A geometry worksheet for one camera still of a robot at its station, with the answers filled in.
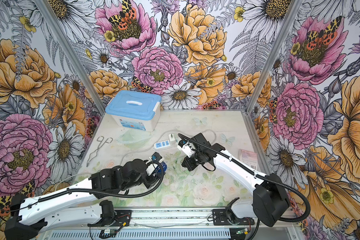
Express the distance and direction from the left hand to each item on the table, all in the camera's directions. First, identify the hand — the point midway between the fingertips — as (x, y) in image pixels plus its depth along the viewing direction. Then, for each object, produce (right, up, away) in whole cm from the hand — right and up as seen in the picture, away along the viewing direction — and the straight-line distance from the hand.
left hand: (157, 172), depth 71 cm
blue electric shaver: (+4, +3, -3) cm, 6 cm away
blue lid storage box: (-19, +32, +28) cm, 47 cm away
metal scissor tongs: (-46, +13, +34) cm, 58 cm away
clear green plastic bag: (-20, +12, +34) cm, 41 cm away
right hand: (+13, 0, +8) cm, 15 cm away
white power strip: (-1, +9, +28) cm, 29 cm away
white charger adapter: (+5, +14, +25) cm, 29 cm away
